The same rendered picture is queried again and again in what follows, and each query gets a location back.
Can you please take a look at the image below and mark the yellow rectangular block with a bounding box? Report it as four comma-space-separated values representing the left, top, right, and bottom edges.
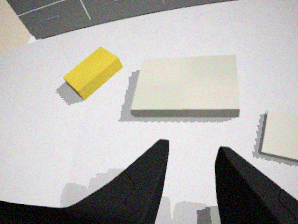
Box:
64, 47, 122, 101

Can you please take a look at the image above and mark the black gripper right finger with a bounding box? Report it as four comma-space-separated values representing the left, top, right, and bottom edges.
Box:
214, 147, 298, 224

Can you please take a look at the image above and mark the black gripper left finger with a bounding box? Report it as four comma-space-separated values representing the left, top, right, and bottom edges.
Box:
0, 139, 170, 224

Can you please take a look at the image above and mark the beige flat rectangular block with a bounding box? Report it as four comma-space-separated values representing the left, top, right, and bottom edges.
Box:
130, 55, 241, 117

